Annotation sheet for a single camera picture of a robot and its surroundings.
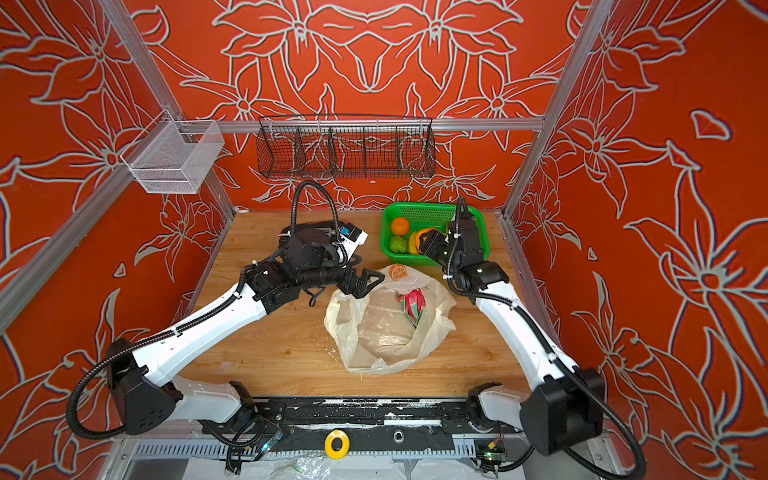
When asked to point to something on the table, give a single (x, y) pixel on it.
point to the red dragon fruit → (413, 303)
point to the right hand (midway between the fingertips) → (422, 237)
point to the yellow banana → (413, 243)
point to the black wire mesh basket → (310, 146)
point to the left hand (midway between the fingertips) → (372, 264)
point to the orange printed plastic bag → (374, 332)
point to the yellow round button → (337, 444)
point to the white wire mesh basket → (174, 156)
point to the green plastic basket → (421, 216)
